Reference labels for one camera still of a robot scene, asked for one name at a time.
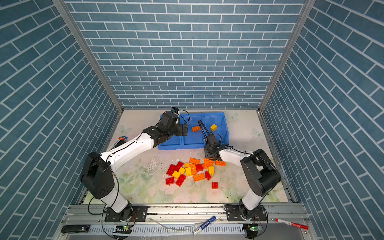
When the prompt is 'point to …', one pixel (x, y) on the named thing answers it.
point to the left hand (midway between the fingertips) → (185, 126)
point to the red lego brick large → (173, 168)
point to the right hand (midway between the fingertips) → (210, 151)
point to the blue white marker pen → (204, 225)
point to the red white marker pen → (292, 224)
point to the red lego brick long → (181, 179)
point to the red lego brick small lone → (214, 185)
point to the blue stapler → (120, 142)
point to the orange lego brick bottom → (199, 177)
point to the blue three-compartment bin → (195, 141)
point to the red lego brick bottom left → (170, 180)
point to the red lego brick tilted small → (207, 176)
